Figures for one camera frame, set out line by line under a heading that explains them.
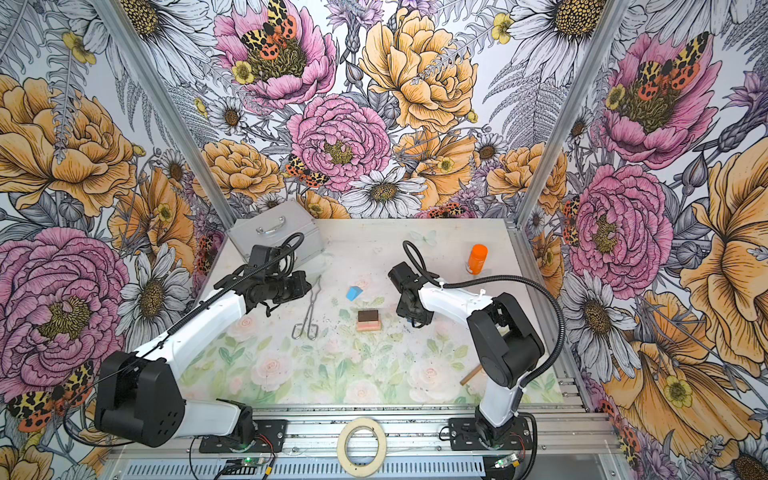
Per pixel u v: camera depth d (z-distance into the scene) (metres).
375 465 0.67
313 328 0.93
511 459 0.72
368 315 0.89
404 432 0.76
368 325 0.92
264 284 0.66
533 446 0.70
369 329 0.92
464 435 0.73
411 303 0.69
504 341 0.48
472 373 0.85
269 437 0.74
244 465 0.71
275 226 0.99
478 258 1.02
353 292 1.00
